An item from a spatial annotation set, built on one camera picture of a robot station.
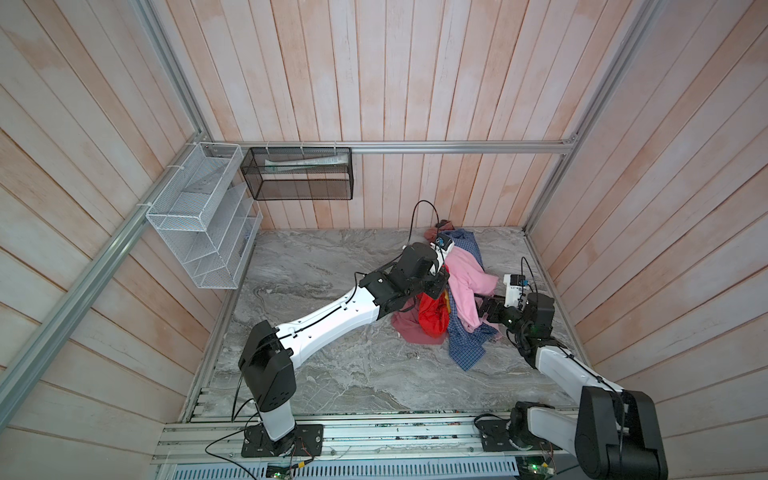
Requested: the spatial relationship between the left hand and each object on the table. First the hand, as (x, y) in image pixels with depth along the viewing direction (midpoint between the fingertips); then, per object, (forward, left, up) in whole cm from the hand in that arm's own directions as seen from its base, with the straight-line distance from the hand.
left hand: (442, 274), depth 75 cm
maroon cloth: (-3, +8, -21) cm, 22 cm away
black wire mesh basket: (+45, +45, -1) cm, 64 cm away
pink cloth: (+4, -9, -8) cm, 12 cm away
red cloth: (-5, +1, -12) cm, 13 cm away
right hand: (+3, -15, -14) cm, 21 cm away
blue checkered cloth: (-9, -10, -24) cm, 27 cm away
